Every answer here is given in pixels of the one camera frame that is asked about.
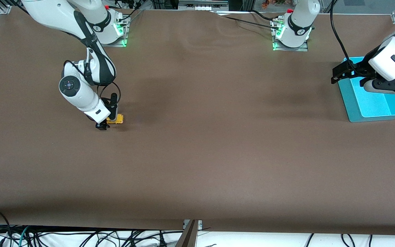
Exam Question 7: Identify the teal plastic storage bin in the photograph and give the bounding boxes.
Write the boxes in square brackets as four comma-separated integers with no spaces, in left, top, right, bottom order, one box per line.
[337,57,395,123]

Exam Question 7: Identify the brown table cover sheet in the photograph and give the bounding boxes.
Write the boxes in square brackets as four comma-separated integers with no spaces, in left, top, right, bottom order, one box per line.
[0,6,395,235]

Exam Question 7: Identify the orange background objects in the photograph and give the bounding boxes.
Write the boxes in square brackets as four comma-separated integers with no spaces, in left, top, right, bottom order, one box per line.
[262,0,287,9]

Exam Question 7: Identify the dark table support beam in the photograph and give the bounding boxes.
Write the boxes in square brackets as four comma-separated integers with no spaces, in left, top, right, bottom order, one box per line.
[175,220,198,247]

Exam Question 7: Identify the grey power strip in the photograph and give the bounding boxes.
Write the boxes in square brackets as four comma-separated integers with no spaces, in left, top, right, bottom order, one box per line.
[178,0,229,11]

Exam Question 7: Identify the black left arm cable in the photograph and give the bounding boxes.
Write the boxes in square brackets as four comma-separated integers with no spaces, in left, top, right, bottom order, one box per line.
[331,0,359,74]

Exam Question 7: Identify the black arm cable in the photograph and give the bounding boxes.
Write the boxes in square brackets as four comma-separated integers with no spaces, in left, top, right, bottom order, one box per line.
[64,10,121,105]
[331,0,359,74]

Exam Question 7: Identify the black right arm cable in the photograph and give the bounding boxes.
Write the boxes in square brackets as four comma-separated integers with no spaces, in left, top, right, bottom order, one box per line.
[64,10,121,105]

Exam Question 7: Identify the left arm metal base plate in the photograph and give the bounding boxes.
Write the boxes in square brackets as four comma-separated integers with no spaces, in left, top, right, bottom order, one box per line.
[271,19,309,52]

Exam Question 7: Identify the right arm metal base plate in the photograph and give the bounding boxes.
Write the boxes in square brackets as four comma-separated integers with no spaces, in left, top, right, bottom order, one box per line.
[98,15,129,48]

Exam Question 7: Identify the short black tabletop cable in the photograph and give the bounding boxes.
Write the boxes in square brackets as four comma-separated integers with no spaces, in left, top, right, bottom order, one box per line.
[251,10,280,22]

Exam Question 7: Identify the long black tabletop cable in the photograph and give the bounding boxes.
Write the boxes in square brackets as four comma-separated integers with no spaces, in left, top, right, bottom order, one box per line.
[211,11,280,31]

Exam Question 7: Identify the black base connector cable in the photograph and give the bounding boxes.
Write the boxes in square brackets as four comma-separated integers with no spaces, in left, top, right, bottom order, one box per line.
[108,0,145,26]

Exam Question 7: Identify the teal floor cable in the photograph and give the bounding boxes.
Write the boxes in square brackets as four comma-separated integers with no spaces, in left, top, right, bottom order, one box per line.
[19,226,30,247]

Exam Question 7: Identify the small metal table bracket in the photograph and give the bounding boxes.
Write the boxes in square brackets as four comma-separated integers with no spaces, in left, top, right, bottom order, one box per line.
[183,220,203,231]

